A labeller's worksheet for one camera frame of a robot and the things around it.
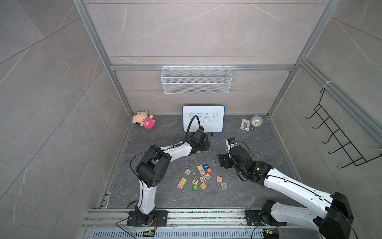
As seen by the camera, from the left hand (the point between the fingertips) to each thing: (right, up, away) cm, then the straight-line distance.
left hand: (210, 143), depth 95 cm
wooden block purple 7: (-10, -21, -10) cm, 26 cm away
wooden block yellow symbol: (-17, -21, -9) cm, 29 cm away
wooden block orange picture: (-5, -23, -11) cm, 26 cm away
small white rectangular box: (+30, +12, +19) cm, 37 cm away
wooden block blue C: (-5, -17, -7) cm, 19 cm away
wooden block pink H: (+4, -20, -9) cm, 23 cm away
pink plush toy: (-50, +18, +16) cm, 56 cm away
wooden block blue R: (-6, -20, -9) cm, 23 cm away
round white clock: (+36, +15, +12) cm, 41 cm away
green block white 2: (-10, -24, -12) cm, 29 cm away
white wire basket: (-9, +43, +5) cm, 44 cm away
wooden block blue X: (+7, -23, -11) cm, 27 cm away
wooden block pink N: (-19, -23, -11) cm, 32 cm away
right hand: (+7, -4, -15) cm, 17 cm away
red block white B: (-1, -16, -5) cm, 17 cm away
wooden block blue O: (-15, -17, -7) cm, 23 cm away
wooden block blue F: (-3, -19, -8) cm, 21 cm away
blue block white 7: (-3, -14, -5) cm, 15 cm away
